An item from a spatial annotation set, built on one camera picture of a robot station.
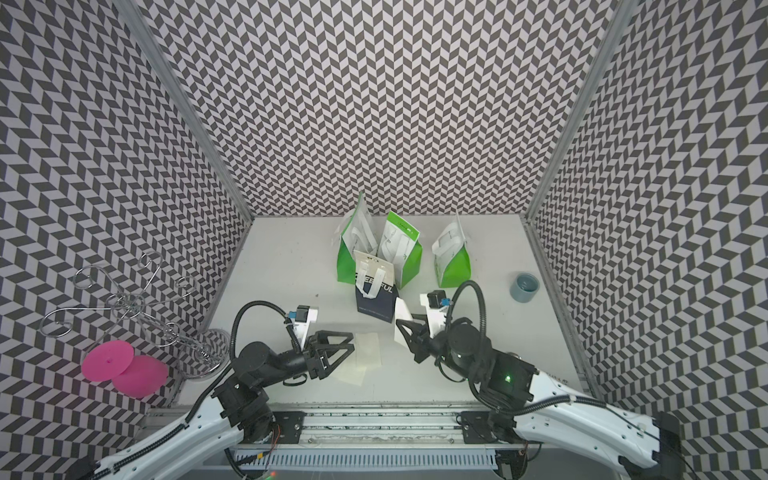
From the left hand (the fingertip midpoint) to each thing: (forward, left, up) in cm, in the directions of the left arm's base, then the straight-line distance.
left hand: (352, 348), depth 66 cm
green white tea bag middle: (+28, -11, +2) cm, 30 cm away
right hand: (+4, -11, +1) cm, 12 cm away
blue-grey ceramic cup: (+25, -50, -15) cm, 58 cm away
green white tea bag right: (+27, -26, -2) cm, 37 cm away
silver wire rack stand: (+8, +56, +6) cm, 56 cm away
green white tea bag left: (+33, +2, +3) cm, 33 cm away
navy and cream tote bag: (+18, -4, -3) cm, 19 cm away
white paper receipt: (+6, -11, +5) cm, 14 cm away
